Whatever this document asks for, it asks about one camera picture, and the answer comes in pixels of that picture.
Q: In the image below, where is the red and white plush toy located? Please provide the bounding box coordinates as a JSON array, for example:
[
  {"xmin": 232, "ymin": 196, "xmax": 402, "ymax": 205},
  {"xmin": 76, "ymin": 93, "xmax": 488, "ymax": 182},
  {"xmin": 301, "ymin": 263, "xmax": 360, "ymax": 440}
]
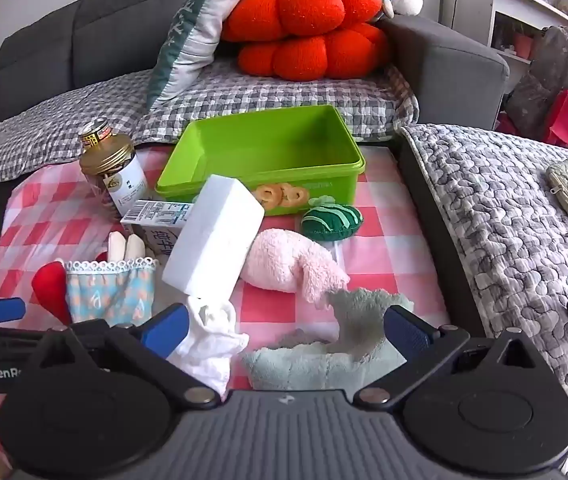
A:
[{"xmin": 32, "ymin": 232, "xmax": 145, "ymax": 326}]

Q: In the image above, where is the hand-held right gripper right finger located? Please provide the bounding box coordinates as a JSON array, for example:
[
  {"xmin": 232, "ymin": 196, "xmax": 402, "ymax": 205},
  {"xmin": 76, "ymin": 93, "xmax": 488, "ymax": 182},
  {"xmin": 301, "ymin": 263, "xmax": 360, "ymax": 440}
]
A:
[{"xmin": 353, "ymin": 305, "xmax": 541, "ymax": 408}]

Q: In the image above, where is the orange flower cushion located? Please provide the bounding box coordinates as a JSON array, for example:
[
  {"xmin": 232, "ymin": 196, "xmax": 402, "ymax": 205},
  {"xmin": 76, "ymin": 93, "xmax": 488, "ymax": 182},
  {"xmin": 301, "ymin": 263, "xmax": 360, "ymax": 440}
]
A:
[
  {"xmin": 221, "ymin": 0, "xmax": 382, "ymax": 43},
  {"xmin": 236, "ymin": 22, "xmax": 392, "ymax": 81}
]

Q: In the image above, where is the dark grey ottoman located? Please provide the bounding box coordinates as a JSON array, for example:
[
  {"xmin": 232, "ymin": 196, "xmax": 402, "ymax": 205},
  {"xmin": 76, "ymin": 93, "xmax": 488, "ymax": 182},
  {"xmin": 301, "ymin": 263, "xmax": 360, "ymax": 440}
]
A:
[{"xmin": 389, "ymin": 132, "xmax": 487, "ymax": 338}]

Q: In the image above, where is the mint green towel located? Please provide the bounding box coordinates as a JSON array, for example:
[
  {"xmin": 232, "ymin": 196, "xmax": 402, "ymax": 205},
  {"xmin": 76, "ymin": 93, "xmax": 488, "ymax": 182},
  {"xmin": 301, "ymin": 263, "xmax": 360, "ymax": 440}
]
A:
[{"xmin": 241, "ymin": 287, "xmax": 415, "ymax": 391}]

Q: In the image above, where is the grey backpack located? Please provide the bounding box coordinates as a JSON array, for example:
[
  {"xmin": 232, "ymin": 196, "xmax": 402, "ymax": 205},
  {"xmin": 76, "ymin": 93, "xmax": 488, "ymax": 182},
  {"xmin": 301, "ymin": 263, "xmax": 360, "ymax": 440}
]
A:
[{"xmin": 504, "ymin": 25, "xmax": 568, "ymax": 126}]

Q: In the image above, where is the green yarn ball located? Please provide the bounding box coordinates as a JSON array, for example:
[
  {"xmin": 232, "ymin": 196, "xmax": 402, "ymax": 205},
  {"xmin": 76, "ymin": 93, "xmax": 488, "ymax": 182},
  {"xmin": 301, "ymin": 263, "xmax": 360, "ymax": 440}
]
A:
[{"xmin": 301, "ymin": 195, "xmax": 363, "ymax": 237}]

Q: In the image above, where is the pink plush toy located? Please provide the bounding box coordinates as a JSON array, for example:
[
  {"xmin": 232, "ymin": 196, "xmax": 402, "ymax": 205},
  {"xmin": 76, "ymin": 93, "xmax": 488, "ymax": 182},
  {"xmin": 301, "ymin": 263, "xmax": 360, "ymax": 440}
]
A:
[{"xmin": 240, "ymin": 228, "xmax": 351, "ymax": 303}]

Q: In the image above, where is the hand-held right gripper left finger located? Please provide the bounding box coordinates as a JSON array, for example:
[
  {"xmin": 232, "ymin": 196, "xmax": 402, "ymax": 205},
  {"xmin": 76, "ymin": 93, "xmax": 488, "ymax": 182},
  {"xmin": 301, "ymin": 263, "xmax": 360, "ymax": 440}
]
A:
[{"xmin": 26, "ymin": 304, "xmax": 219, "ymax": 407}]

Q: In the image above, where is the green and white pillow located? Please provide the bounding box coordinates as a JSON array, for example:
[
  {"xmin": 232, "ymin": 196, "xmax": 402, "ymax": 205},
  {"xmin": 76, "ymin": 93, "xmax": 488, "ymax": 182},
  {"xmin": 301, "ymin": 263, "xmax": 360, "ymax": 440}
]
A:
[{"xmin": 145, "ymin": 0, "xmax": 255, "ymax": 111}]

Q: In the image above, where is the white milk carton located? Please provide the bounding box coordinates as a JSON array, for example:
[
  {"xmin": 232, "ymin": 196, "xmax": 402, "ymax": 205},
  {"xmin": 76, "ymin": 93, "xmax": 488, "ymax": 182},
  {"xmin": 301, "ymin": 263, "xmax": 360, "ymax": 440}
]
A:
[{"xmin": 120, "ymin": 199, "xmax": 195, "ymax": 266}]

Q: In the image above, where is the glass jar with gold lid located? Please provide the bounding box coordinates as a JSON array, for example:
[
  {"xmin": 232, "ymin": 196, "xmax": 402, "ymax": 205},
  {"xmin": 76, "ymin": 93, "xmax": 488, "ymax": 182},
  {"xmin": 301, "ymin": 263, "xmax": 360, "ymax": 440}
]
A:
[{"xmin": 78, "ymin": 135, "xmax": 149, "ymax": 218}]

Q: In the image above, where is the dark grey sofa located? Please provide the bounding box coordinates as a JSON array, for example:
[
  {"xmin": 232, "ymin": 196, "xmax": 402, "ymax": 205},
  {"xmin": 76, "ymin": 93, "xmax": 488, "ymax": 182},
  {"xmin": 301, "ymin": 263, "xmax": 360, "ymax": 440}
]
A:
[{"xmin": 0, "ymin": 0, "xmax": 510, "ymax": 131}]

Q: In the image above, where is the grey patterned quilt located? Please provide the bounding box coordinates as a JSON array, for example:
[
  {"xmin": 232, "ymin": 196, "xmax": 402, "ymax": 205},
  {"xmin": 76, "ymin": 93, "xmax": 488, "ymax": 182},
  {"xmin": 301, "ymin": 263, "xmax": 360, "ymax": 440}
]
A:
[{"xmin": 399, "ymin": 124, "xmax": 568, "ymax": 461}]

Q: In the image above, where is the grey checked blanket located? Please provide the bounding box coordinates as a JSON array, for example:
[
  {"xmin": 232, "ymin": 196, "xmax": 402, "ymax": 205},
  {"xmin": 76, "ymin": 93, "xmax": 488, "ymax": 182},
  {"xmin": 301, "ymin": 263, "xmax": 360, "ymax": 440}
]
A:
[{"xmin": 0, "ymin": 62, "xmax": 419, "ymax": 191}]

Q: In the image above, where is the white cloth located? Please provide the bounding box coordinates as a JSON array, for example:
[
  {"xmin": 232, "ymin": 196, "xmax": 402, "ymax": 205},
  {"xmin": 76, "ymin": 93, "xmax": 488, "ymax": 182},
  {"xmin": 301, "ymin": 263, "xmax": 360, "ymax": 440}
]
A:
[{"xmin": 166, "ymin": 296, "xmax": 249, "ymax": 396}]

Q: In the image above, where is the orange cookie plush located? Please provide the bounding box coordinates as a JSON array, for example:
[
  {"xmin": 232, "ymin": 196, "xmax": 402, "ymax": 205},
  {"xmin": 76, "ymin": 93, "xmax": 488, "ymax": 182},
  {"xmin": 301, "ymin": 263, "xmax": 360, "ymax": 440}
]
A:
[{"xmin": 253, "ymin": 183, "xmax": 311, "ymax": 209}]

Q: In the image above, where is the floral lace pouch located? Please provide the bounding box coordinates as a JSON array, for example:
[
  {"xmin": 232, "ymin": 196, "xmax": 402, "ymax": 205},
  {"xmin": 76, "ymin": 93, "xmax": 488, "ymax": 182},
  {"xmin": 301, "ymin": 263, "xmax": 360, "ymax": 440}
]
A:
[{"xmin": 64, "ymin": 256, "xmax": 159, "ymax": 326}]

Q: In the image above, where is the green plastic box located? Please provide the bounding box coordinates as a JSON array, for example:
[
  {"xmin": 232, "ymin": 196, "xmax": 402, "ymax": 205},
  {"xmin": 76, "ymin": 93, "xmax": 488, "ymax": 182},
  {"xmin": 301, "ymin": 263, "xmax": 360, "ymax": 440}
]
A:
[{"xmin": 155, "ymin": 105, "xmax": 366, "ymax": 217}]

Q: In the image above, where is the pink checked tablecloth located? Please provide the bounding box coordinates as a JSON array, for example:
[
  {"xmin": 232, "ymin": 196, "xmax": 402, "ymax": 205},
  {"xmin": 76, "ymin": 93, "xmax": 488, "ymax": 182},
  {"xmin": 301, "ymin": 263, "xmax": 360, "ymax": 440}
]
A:
[{"xmin": 0, "ymin": 142, "xmax": 452, "ymax": 480}]

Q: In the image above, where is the white foam sponge block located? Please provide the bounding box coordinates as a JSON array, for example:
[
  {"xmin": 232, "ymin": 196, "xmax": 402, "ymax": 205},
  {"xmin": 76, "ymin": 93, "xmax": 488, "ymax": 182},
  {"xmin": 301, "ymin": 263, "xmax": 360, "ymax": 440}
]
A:
[{"xmin": 162, "ymin": 174, "xmax": 265, "ymax": 296}]

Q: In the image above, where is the yellow tin can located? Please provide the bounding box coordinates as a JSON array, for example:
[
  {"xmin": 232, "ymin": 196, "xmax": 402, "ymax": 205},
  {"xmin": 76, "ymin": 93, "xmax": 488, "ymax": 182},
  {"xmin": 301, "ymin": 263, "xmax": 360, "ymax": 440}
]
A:
[{"xmin": 78, "ymin": 117, "xmax": 113, "ymax": 153}]

